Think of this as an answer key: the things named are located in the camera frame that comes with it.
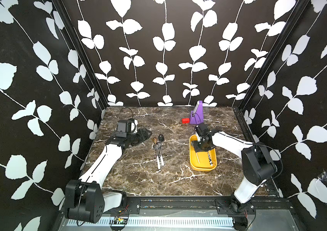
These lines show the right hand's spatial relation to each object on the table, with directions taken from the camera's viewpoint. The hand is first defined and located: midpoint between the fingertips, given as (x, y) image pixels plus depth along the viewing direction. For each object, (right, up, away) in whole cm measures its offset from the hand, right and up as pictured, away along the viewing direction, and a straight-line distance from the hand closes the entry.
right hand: (195, 146), depth 93 cm
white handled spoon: (-22, -8, -3) cm, 24 cm away
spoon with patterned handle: (+9, -8, -3) cm, 12 cm away
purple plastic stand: (+4, +20, +15) cm, 25 cm away
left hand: (-29, +10, -10) cm, 33 cm away
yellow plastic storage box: (+4, -9, -3) cm, 10 cm away
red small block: (-5, +17, +18) cm, 25 cm away
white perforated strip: (-21, -33, -23) cm, 46 cm away
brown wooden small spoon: (-28, +3, +8) cm, 29 cm away
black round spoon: (-23, +5, +8) cm, 25 cm away
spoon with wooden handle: (+1, -7, -2) cm, 7 cm away
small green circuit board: (-43, -33, -23) cm, 59 cm away
